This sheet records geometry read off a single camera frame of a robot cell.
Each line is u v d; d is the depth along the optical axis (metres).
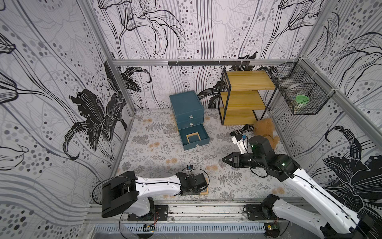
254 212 0.72
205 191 0.78
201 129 1.04
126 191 0.46
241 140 0.63
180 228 0.76
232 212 0.75
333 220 0.39
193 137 1.04
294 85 0.79
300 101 0.77
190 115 0.91
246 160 0.59
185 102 0.94
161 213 0.73
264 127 0.93
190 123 0.96
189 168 0.75
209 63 0.93
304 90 0.79
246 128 1.04
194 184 0.61
